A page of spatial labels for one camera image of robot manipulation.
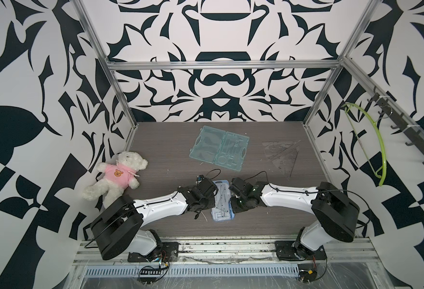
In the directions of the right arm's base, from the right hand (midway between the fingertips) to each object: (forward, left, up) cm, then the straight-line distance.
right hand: (232, 205), depth 86 cm
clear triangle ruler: (+33, -26, -1) cm, 42 cm away
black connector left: (-25, +34, -3) cm, 43 cm away
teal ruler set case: (+33, +2, 0) cm, 33 cm away
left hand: (+2, +9, +2) cm, 10 cm away
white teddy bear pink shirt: (+11, +54, +9) cm, 56 cm away
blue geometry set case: (-2, +4, +1) cm, 5 cm away
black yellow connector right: (-26, -27, -2) cm, 38 cm away
